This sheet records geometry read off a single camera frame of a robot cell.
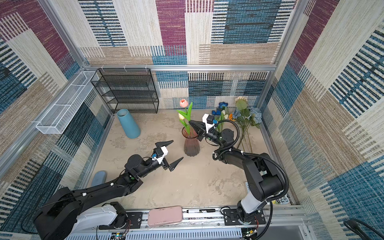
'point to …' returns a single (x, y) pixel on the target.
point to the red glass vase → (191, 143)
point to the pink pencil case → (165, 215)
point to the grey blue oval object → (99, 178)
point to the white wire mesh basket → (57, 118)
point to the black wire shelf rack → (132, 89)
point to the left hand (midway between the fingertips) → (177, 147)
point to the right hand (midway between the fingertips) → (189, 122)
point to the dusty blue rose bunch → (251, 116)
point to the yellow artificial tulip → (182, 119)
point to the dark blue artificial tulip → (218, 112)
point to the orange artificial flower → (231, 117)
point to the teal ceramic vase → (129, 126)
